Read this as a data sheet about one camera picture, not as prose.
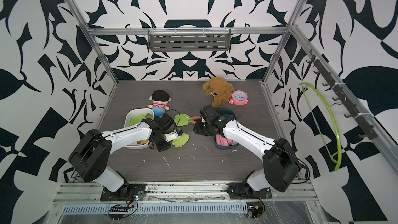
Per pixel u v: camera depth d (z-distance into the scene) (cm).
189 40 94
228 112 96
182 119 97
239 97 108
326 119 68
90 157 44
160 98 100
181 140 87
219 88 94
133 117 97
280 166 42
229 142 85
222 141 87
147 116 99
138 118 97
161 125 70
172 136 80
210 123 64
